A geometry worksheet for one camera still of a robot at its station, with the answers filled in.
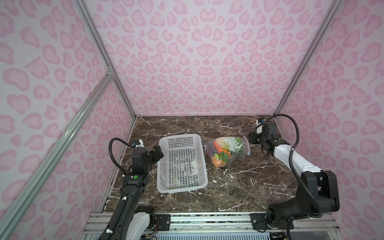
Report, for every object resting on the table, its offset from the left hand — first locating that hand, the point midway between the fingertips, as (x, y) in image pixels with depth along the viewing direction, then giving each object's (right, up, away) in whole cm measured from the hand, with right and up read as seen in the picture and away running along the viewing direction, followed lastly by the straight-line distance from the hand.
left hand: (153, 147), depth 80 cm
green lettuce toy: (+46, +1, +9) cm, 47 cm away
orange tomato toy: (+36, -8, +3) cm, 37 cm away
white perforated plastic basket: (+15, -14, +12) cm, 24 cm away
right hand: (+57, +7, +9) cm, 59 cm away
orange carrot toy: (+37, -3, +8) cm, 38 cm away
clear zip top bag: (+31, -3, +9) cm, 33 cm away
